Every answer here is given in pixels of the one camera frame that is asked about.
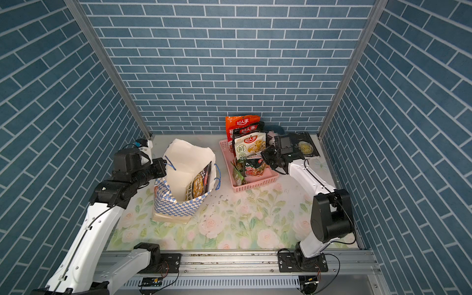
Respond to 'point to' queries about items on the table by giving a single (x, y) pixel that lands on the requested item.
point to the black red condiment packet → (252, 128)
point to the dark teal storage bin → (277, 129)
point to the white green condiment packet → (251, 144)
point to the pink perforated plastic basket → (268, 176)
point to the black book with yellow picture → (302, 143)
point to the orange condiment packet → (233, 122)
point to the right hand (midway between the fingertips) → (262, 153)
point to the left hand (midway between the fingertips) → (172, 160)
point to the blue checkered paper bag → (192, 174)
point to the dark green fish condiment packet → (255, 163)
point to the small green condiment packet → (237, 178)
